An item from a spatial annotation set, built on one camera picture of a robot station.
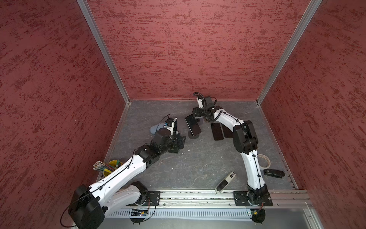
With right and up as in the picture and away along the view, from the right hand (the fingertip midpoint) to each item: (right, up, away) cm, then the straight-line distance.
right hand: (196, 112), depth 104 cm
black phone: (+16, -14, +1) cm, 21 cm away
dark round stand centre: (-4, -16, -9) cm, 19 cm away
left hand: (-12, -16, -25) cm, 32 cm away
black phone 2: (-2, -10, +6) cm, 11 cm away
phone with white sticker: (+13, -8, -35) cm, 38 cm away
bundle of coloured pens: (-50, -27, -35) cm, 67 cm away
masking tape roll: (+44, -31, -17) cm, 57 cm away
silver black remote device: (+11, -40, -30) cm, 51 cm away
